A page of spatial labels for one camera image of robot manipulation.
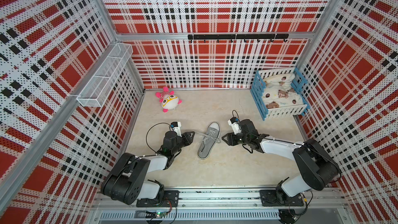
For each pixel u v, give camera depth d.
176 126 0.82
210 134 0.91
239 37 0.91
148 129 0.75
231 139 0.78
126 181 0.43
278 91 1.05
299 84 1.04
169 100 1.04
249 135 0.71
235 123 0.82
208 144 0.88
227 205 0.73
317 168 0.44
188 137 0.79
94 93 0.88
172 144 0.71
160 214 0.69
